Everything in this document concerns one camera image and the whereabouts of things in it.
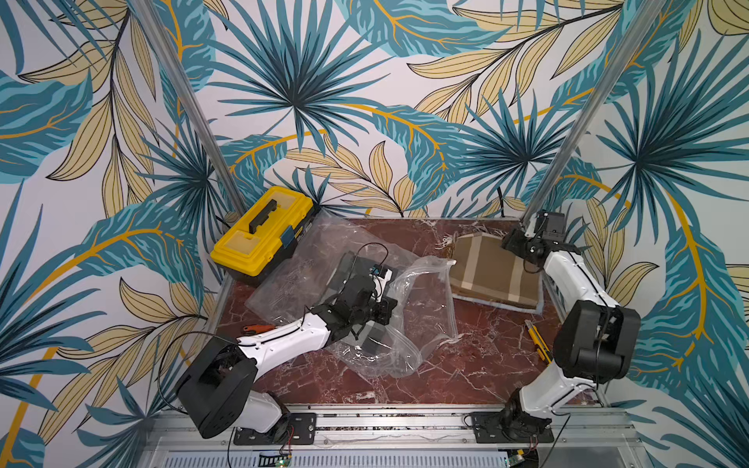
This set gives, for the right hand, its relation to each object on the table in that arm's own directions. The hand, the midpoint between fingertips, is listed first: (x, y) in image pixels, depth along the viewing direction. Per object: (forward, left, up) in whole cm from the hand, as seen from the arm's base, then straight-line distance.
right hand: (517, 240), depth 91 cm
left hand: (-20, +39, -4) cm, 44 cm away
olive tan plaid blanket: (-4, +9, -8) cm, 13 cm away
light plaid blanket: (-15, +3, -15) cm, 21 cm away
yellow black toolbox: (+2, +79, +1) cm, 79 cm away
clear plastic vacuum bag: (+9, +62, -15) cm, 65 cm away
